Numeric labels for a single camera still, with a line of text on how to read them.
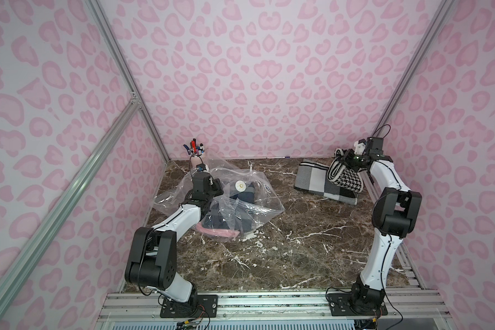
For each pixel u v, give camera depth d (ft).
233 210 2.59
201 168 2.62
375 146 2.58
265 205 3.17
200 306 2.36
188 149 3.43
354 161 2.87
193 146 3.47
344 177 3.21
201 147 3.58
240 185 3.09
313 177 3.57
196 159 3.60
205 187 2.32
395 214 1.86
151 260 1.47
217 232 2.88
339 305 2.38
